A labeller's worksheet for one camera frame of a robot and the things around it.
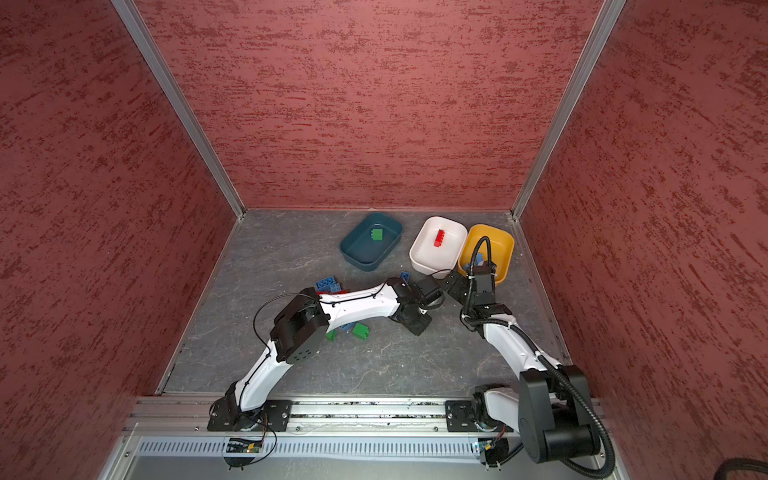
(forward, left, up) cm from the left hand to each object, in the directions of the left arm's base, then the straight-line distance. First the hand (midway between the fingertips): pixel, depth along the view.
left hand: (415, 328), depth 89 cm
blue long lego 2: (+15, +29, +1) cm, 32 cm away
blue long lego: (-12, +16, +30) cm, 36 cm away
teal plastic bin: (+29, +20, +1) cm, 35 cm away
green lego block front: (-2, +16, +2) cm, 17 cm away
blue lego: (+19, +3, +1) cm, 19 cm away
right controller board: (-30, -18, -2) cm, 35 cm away
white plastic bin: (+26, -10, -1) cm, 28 cm away
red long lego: (+35, -10, +2) cm, 36 cm away
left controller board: (-29, +45, -3) cm, 53 cm away
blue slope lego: (+25, -23, +2) cm, 34 cm away
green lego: (+36, +13, +2) cm, 38 cm away
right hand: (+10, -11, +7) cm, 17 cm away
